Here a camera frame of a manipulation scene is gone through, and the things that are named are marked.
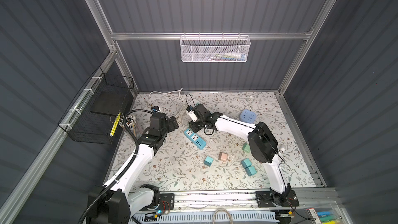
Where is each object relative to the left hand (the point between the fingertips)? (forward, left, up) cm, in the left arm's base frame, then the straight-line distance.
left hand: (168, 120), depth 83 cm
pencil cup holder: (+1, +21, 0) cm, 21 cm away
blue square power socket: (+10, -50, -14) cm, 53 cm away
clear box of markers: (-45, -72, -16) cm, 87 cm away
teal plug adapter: (-18, -21, -15) cm, 31 cm away
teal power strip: (-4, -14, -15) cm, 21 cm away
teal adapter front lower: (-24, -43, -15) cm, 52 cm away
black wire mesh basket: (-3, +34, +10) cm, 35 cm away
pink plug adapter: (-15, -29, -16) cm, 37 cm away
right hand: (+3, -13, -11) cm, 17 cm away
